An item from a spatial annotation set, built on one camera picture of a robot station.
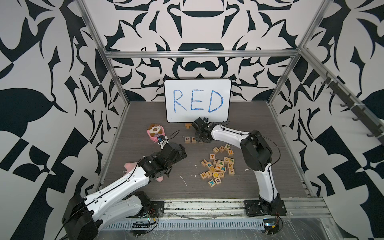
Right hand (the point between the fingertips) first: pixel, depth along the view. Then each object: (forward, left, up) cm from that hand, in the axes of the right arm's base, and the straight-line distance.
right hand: (198, 135), depth 98 cm
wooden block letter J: (-18, -3, 0) cm, 18 cm away
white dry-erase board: (+16, +7, +16) cm, 24 cm away
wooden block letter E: (-4, +3, -1) cm, 5 cm away
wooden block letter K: (-30, -7, 0) cm, 30 cm away
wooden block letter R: (-3, +7, 0) cm, 7 cm away
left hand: (-15, +11, +12) cm, 22 cm away
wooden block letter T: (-11, -11, 0) cm, 15 cm away
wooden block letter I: (-25, -5, -1) cm, 25 cm away
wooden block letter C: (-9, -15, -1) cm, 17 cm away
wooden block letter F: (-23, -18, -1) cm, 29 cm away
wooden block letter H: (-25, -2, -1) cm, 25 cm away
